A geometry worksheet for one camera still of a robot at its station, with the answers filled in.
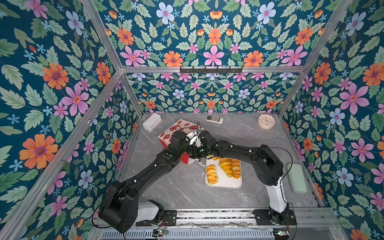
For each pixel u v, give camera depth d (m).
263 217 0.72
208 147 0.72
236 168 0.88
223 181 0.86
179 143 0.62
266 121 1.11
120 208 0.41
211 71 0.93
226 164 0.89
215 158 0.91
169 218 0.73
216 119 1.15
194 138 0.72
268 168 0.52
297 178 0.84
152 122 1.11
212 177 0.84
